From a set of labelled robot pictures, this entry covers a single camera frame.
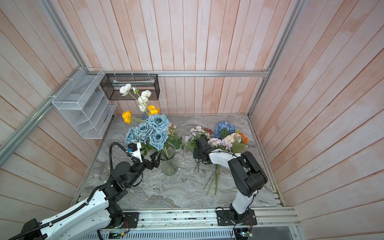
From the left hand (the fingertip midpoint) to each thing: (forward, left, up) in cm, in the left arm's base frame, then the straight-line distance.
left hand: (155, 151), depth 73 cm
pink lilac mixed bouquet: (+22, -21, -14) cm, 34 cm away
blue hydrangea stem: (+26, -41, -15) cm, 51 cm away
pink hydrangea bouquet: (+15, -46, -15) cm, 51 cm away
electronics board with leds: (-32, -43, -24) cm, 59 cm away
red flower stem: (+26, -32, -17) cm, 45 cm away
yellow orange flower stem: (+15, +15, +10) cm, 24 cm away
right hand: (+12, -22, -21) cm, 33 cm away
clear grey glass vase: (+2, -5, -17) cm, 18 cm away
